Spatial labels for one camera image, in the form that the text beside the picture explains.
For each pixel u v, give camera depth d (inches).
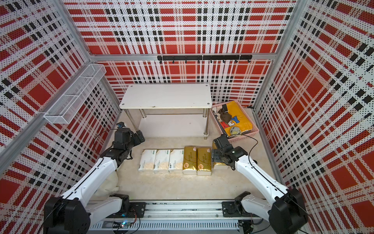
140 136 30.3
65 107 27.7
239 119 40.9
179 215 28.9
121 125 28.4
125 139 25.6
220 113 41.1
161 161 33.9
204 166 32.3
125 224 27.4
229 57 35.0
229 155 21.8
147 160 34.0
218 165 30.9
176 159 34.0
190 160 33.1
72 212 15.3
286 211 15.2
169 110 47.3
